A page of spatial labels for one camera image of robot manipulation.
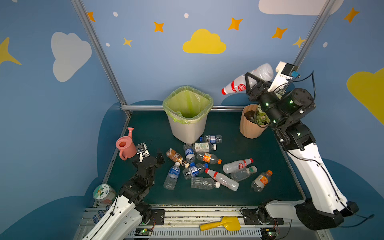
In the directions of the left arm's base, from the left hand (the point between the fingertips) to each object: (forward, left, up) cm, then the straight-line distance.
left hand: (154, 152), depth 76 cm
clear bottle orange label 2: (-8, -60, -14) cm, 62 cm away
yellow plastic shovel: (-29, -40, -19) cm, 53 cm away
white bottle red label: (0, -45, -15) cm, 47 cm away
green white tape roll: (-17, +24, -12) cm, 32 cm away
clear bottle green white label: (+14, -28, -17) cm, 35 cm away
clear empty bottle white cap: (-11, -26, -14) cm, 32 cm away
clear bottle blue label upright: (+9, -18, -14) cm, 25 cm away
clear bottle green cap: (-5, -48, -17) cm, 51 cm away
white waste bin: (+18, -17, -6) cm, 26 cm away
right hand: (+9, -41, +39) cm, 58 cm away
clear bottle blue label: (-3, -20, -15) cm, 25 cm away
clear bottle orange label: (+5, -30, -15) cm, 34 cm away
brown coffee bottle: (+6, -9, -15) cm, 18 cm away
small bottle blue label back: (+20, -35, -15) cm, 43 cm away
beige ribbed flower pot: (+24, -58, -9) cm, 63 cm away
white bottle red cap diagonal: (-9, -37, -15) cm, 41 cm away
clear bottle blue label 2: (-8, -9, -14) cm, 19 cm away
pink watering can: (+9, +20, -8) cm, 23 cm away
